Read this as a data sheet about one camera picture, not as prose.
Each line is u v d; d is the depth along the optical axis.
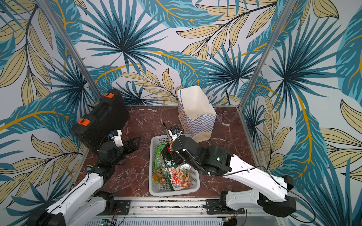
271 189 0.39
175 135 0.51
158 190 0.78
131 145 0.72
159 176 0.79
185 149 0.40
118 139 0.72
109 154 0.61
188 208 0.75
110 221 0.72
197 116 0.78
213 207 0.72
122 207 0.74
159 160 0.82
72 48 0.83
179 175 0.75
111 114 0.87
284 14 0.71
